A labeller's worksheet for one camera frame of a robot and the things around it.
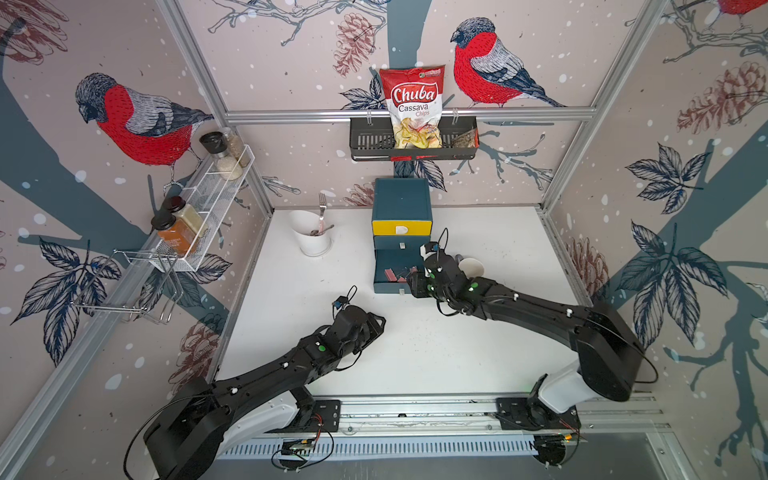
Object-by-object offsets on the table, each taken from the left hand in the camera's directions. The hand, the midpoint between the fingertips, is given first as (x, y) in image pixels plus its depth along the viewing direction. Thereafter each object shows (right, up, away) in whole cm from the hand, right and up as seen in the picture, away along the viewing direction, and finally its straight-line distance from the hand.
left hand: (389, 318), depth 82 cm
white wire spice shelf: (-50, +34, -1) cm, 60 cm away
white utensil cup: (-29, +26, +20) cm, 44 cm away
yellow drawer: (+4, +26, +8) cm, 27 cm away
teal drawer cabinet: (+4, +30, +8) cm, 31 cm away
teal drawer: (+3, +21, +13) cm, 25 cm away
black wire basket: (-5, +55, +13) cm, 56 cm away
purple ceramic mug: (+26, +13, +10) cm, 31 cm away
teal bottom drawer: (+5, +14, +17) cm, 23 cm away
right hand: (+6, +11, +2) cm, 13 cm away
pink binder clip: (0, +10, +16) cm, 19 cm away
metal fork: (-24, +32, +21) cm, 46 cm away
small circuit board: (-21, -28, -12) cm, 37 cm away
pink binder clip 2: (+4, +9, +12) cm, 16 cm away
